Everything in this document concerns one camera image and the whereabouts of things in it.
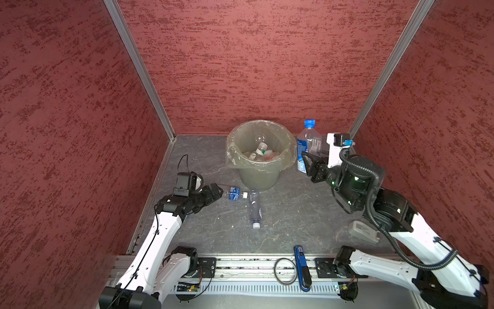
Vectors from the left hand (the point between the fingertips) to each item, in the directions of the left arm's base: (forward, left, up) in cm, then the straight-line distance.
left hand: (215, 200), depth 78 cm
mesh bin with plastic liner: (+29, -11, +6) cm, 31 cm away
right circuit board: (-29, -53, -15) cm, 62 cm away
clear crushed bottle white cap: (0, -17, -10) cm, 20 cm away
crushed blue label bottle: (+7, -7, -9) cm, 14 cm away
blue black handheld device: (-25, -36, -11) cm, 45 cm away
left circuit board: (-28, +9, -16) cm, 34 cm away
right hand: (+2, -33, +27) cm, 42 cm away
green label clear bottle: (+25, -20, +5) cm, 33 cm away
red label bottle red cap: (+24, -24, 0) cm, 34 cm away
